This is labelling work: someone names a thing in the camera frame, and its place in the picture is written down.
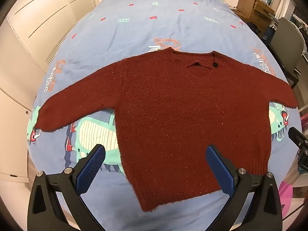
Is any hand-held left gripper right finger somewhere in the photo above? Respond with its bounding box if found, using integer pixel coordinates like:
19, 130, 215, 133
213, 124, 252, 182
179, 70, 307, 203
204, 145, 282, 231

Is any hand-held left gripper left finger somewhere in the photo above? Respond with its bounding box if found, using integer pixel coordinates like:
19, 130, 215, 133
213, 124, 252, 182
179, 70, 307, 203
27, 144, 106, 231

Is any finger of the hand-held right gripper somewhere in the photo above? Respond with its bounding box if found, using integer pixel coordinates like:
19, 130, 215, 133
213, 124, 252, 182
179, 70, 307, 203
288, 126, 308, 150

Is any dark red knitted sweater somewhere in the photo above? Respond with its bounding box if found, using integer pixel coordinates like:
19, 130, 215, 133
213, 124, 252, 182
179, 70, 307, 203
36, 48, 299, 212

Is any pink round object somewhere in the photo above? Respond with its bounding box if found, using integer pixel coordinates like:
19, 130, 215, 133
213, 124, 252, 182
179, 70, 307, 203
278, 180, 294, 220

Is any dark grey chair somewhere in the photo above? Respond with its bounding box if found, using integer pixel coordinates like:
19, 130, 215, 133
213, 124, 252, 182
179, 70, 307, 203
268, 17, 306, 89

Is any dark blue bag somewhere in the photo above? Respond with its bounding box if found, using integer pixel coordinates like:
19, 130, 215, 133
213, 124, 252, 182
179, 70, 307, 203
262, 26, 275, 42

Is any wooden cabinet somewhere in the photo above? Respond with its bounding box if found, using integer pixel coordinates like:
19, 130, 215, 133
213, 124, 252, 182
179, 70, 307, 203
236, 0, 276, 30

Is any white wardrobe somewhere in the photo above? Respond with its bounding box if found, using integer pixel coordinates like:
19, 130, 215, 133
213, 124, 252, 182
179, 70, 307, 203
0, 0, 113, 198

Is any blue printed blanket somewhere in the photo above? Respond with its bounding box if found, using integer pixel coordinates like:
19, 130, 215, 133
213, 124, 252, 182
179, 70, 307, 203
26, 0, 303, 231

